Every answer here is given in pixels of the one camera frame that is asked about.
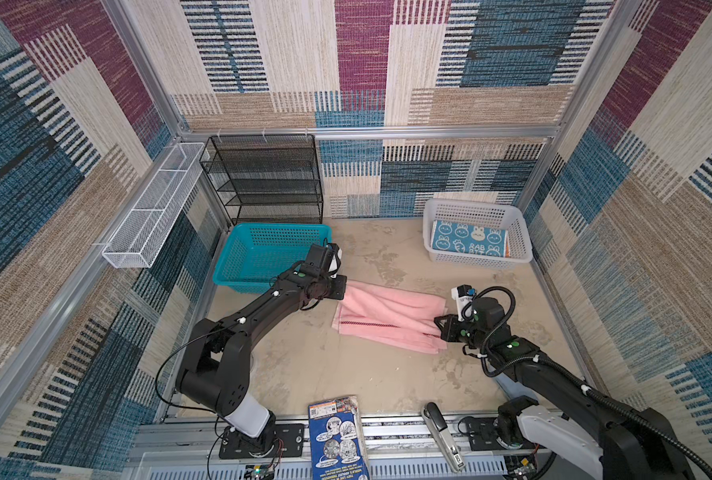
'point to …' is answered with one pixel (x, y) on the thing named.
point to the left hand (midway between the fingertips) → (342, 281)
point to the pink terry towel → (398, 319)
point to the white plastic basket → (486, 214)
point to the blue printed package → (338, 447)
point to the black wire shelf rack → (266, 179)
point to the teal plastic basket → (253, 255)
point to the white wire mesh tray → (134, 241)
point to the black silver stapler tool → (431, 411)
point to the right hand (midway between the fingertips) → (436, 324)
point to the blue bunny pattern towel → (476, 237)
